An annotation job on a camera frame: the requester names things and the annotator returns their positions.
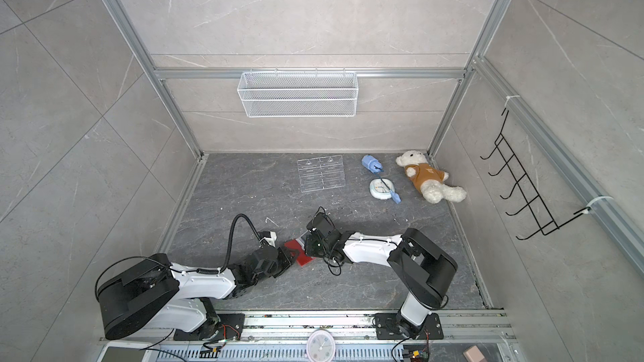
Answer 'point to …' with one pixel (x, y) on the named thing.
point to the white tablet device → (128, 352)
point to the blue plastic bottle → (371, 163)
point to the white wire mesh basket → (298, 94)
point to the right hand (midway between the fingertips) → (305, 246)
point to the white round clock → (320, 347)
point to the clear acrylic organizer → (323, 173)
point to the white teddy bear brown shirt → (429, 180)
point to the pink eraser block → (475, 354)
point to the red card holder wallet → (298, 245)
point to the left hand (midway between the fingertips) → (302, 248)
